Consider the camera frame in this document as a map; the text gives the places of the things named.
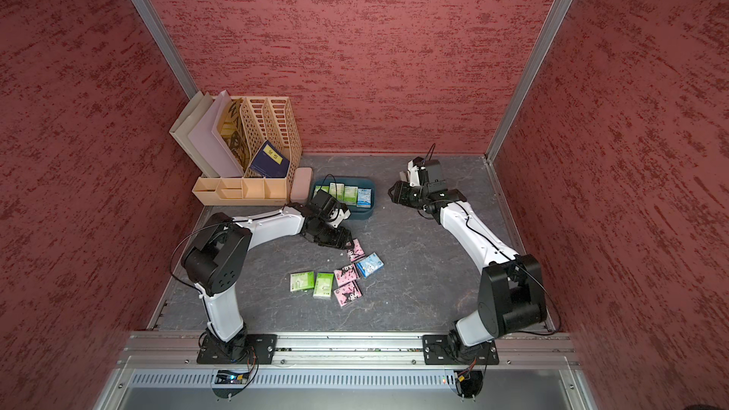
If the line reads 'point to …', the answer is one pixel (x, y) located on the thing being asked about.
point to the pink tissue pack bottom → (347, 292)
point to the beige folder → (190, 116)
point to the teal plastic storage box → (356, 213)
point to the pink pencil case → (301, 188)
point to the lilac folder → (207, 143)
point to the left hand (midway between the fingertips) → (344, 249)
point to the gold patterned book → (233, 132)
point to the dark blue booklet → (270, 162)
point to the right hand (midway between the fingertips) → (394, 197)
